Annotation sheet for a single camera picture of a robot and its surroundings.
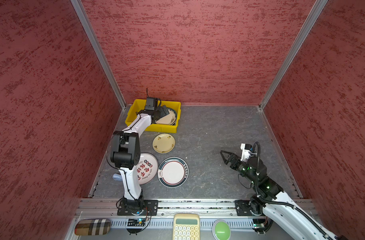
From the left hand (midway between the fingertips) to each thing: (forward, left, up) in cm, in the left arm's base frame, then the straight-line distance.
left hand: (162, 114), depth 99 cm
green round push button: (-62, -33, -10) cm, 71 cm away
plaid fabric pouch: (-62, +26, -9) cm, 67 cm away
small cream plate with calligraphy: (-16, -1, -12) cm, 19 cm away
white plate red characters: (-33, +7, -12) cm, 36 cm away
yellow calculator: (-61, -17, -10) cm, 64 cm away
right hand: (-31, -36, +1) cm, 48 cm away
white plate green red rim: (-35, -9, -12) cm, 38 cm away
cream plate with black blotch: (+2, -3, -8) cm, 9 cm away
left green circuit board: (-59, +5, -12) cm, 61 cm away
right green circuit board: (-60, -52, -12) cm, 80 cm away
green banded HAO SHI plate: (-2, -8, -7) cm, 10 cm away
